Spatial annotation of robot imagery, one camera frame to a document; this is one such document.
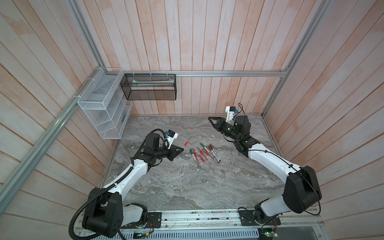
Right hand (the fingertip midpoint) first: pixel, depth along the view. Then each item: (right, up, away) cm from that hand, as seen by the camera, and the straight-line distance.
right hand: (206, 118), depth 77 cm
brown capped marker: (+7, -18, +24) cm, 31 cm away
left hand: (-13, -18, +3) cm, 23 cm away
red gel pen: (-11, -14, +3) cm, 18 cm away
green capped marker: (+4, -20, +22) cm, 30 cm away
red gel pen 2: (-1, -25, +18) cm, 31 cm away
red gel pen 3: (-1, -22, +21) cm, 30 cm away
